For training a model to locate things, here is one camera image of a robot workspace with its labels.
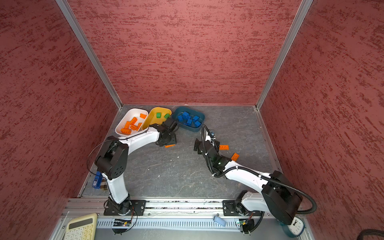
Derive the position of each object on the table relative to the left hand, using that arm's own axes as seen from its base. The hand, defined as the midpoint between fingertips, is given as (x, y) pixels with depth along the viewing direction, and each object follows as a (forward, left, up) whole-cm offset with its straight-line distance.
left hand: (170, 143), depth 94 cm
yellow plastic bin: (+23, +17, -2) cm, 29 cm away
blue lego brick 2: (+23, -5, -2) cm, 23 cm away
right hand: (-4, -20, +9) cm, 23 cm away
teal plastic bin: (+27, -13, +1) cm, 30 cm away
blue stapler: (-23, +37, 0) cm, 44 cm away
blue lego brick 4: (+23, -16, -1) cm, 28 cm away
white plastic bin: (+18, +36, -1) cm, 40 cm away
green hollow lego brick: (+27, +13, -3) cm, 30 cm away
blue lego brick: (+25, -8, +1) cm, 26 cm away
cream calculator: (-44, +35, -1) cm, 56 cm away
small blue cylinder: (-41, -28, -1) cm, 50 cm away
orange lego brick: (+11, +33, -3) cm, 35 cm away
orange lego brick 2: (+16, +25, -2) cm, 30 cm away
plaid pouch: (-26, +33, -1) cm, 42 cm away
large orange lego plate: (-4, 0, +4) cm, 6 cm away
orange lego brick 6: (-7, -42, -3) cm, 42 cm away
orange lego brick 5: (+25, +24, -2) cm, 34 cm away
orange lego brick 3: (+19, +30, -2) cm, 36 cm away
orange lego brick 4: (+14, +28, -2) cm, 31 cm away
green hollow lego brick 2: (+24, +6, -1) cm, 25 cm away
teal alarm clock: (-44, -62, +1) cm, 76 cm away
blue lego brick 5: (+17, -18, -1) cm, 24 cm away
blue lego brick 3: (+19, -11, -1) cm, 22 cm away
